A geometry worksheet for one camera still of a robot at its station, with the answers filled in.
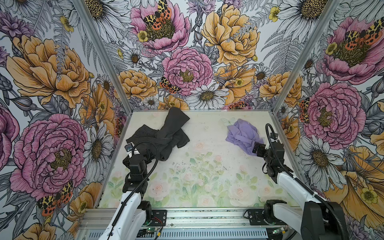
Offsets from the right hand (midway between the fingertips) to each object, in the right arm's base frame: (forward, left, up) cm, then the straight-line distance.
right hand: (262, 147), depth 88 cm
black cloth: (+13, +55, -2) cm, 57 cm away
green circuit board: (-37, +61, -10) cm, 72 cm away
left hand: (-4, +69, +3) cm, 70 cm away
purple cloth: (+13, +7, -4) cm, 15 cm away
